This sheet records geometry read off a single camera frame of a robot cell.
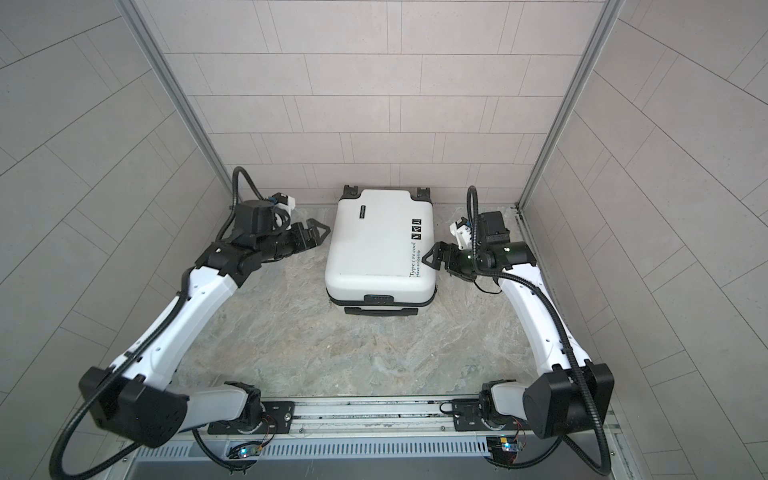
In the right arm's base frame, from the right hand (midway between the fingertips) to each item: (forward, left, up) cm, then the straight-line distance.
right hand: (433, 264), depth 75 cm
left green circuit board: (-34, +45, -17) cm, 58 cm away
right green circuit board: (-36, -12, -23) cm, 45 cm away
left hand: (+7, +26, +7) cm, 28 cm away
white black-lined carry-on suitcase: (+6, +13, -1) cm, 15 cm away
